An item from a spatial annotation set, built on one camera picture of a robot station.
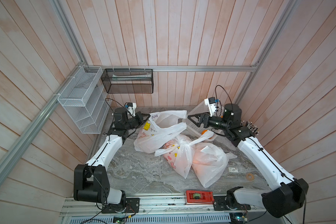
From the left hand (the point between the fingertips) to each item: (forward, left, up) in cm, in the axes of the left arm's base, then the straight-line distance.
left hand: (151, 116), depth 80 cm
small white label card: (-22, -51, -25) cm, 61 cm away
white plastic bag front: (-21, -34, -17) cm, 43 cm away
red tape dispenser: (-38, -27, -20) cm, 51 cm away
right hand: (-6, -22, +7) cm, 24 cm away
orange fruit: (-6, -32, -7) cm, 33 cm away
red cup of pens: (0, -62, -7) cm, 62 cm away
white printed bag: (-17, -16, -12) cm, 26 cm away
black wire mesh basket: (+38, +20, -1) cm, 43 cm away
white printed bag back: (-6, -5, -2) cm, 8 cm away
